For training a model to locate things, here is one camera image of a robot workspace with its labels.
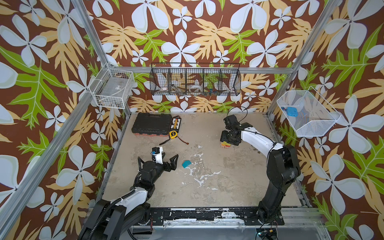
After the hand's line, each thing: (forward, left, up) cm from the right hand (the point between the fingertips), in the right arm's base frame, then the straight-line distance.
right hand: (224, 139), depth 94 cm
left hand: (-11, +33, +3) cm, 35 cm away
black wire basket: (+33, +18, +23) cm, 44 cm away
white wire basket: (+20, +67, +26) cm, 75 cm away
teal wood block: (-13, +25, -8) cm, 29 cm away
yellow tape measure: (+9, +34, -6) cm, 36 cm away
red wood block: (-2, -3, -5) cm, 6 cm away
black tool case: (+17, +50, -4) cm, 53 cm away
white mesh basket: (-1, -45, +20) cm, 50 cm away
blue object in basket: (+7, -38, +16) cm, 42 cm away
